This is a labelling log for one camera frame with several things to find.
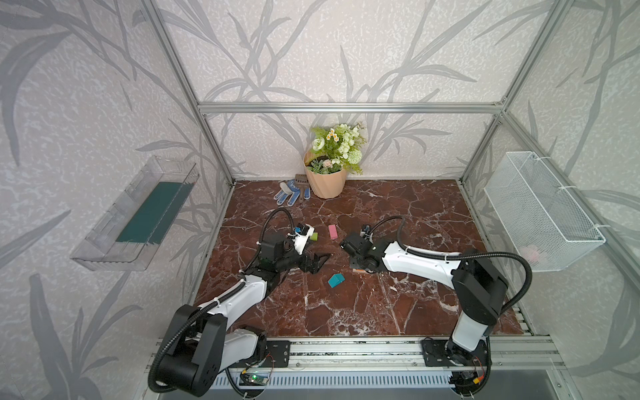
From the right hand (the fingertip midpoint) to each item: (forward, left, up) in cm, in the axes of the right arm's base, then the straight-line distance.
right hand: (356, 252), depth 90 cm
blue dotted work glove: (+35, +29, -4) cm, 46 cm away
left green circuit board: (-37, +30, -6) cm, 48 cm away
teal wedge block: (-8, +8, -5) cm, 12 cm away
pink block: (+12, +9, -5) cm, 16 cm away
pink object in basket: (-8, -50, +15) cm, 53 cm away
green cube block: (+9, +16, -5) cm, 20 cm away
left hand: (0, +12, +8) cm, 14 cm away
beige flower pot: (+28, +12, +5) cm, 31 cm away
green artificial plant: (+32, +7, +21) cm, 39 cm away
